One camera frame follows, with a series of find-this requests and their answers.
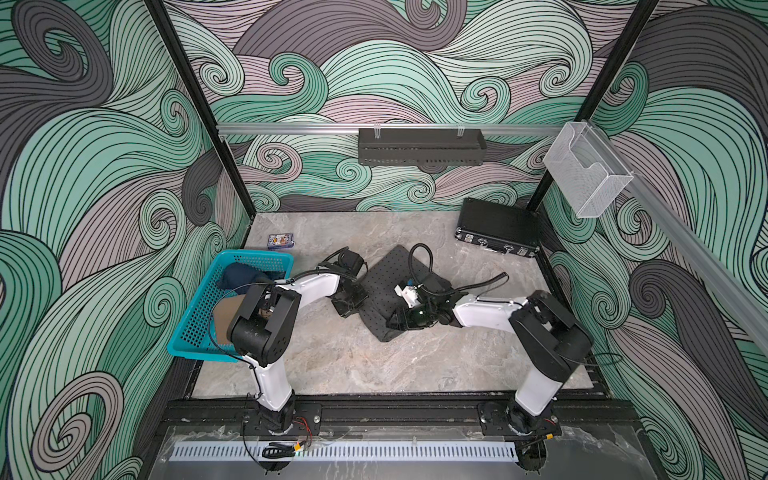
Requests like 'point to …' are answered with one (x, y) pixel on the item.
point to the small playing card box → (280, 241)
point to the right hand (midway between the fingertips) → (389, 327)
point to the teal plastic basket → (195, 335)
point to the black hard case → (507, 228)
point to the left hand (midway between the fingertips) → (365, 303)
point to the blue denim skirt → (236, 276)
